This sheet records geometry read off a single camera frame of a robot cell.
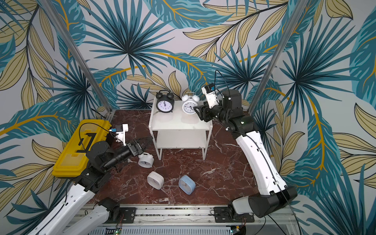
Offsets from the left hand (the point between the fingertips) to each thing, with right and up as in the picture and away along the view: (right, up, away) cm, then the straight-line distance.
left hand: (149, 141), depth 64 cm
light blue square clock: (+17, -24, +12) cm, 32 cm away
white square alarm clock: (0, -22, +13) cm, 25 cm away
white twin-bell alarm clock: (-7, -13, +20) cm, 25 cm away
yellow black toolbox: (-43, -10, +13) cm, 46 cm away
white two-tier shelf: (+12, +5, +5) cm, 14 cm away
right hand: (+23, +17, +3) cm, 28 cm away
